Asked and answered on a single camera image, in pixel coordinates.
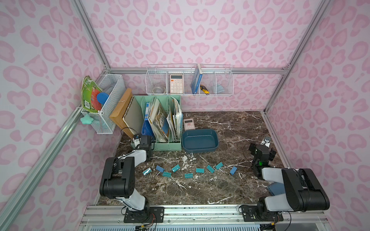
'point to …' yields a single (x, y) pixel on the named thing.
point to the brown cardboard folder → (118, 114)
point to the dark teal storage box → (199, 140)
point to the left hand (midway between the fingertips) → (137, 149)
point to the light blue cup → (219, 88)
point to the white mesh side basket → (104, 121)
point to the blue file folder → (146, 129)
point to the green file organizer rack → (165, 101)
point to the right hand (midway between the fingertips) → (263, 142)
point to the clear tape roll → (159, 90)
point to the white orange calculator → (176, 83)
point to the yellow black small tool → (204, 89)
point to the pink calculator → (189, 124)
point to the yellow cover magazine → (158, 121)
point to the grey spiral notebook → (133, 117)
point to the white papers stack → (175, 121)
